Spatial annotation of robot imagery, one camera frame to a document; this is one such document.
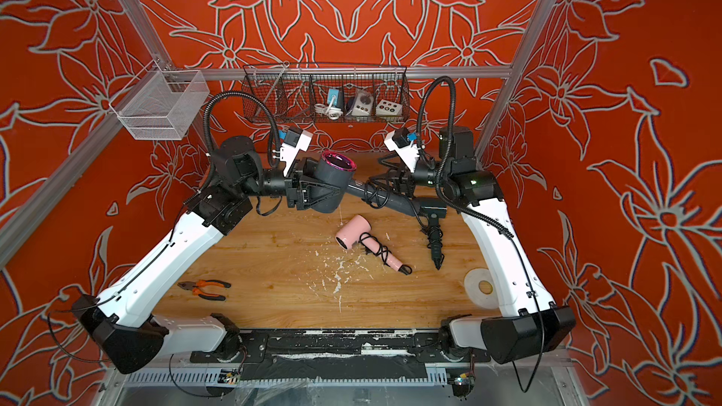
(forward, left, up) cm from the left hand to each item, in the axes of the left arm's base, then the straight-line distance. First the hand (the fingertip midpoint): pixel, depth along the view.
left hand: (336, 180), depth 57 cm
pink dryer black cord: (+6, -9, -38) cm, 39 cm away
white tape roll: (-5, -42, -42) cm, 59 cm away
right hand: (+7, -7, -3) cm, 10 cm away
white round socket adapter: (+42, -3, -9) cm, 43 cm away
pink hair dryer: (+9, -2, -36) cm, 38 cm away
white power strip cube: (+44, -11, -12) cm, 47 cm away
